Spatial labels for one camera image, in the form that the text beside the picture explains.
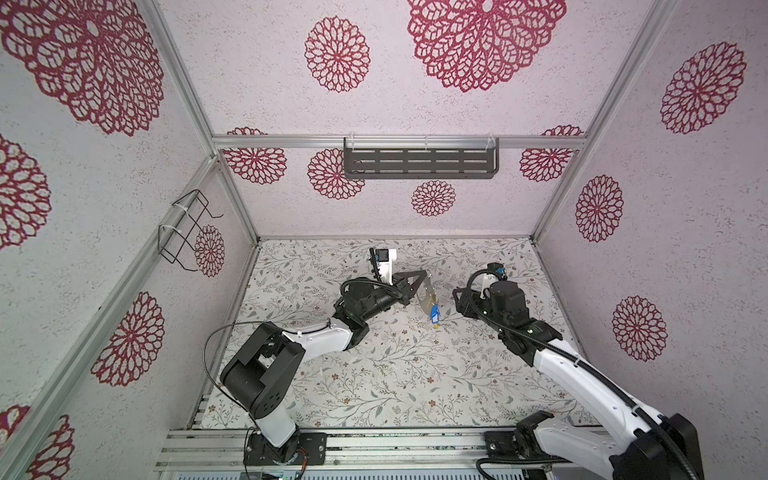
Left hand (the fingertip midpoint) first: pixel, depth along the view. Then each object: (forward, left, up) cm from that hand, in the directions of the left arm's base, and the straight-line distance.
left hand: (426, 276), depth 77 cm
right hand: (-1, -10, -5) cm, 11 cm away
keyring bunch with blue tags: (-5, -1, -4) cm, 6 cm away
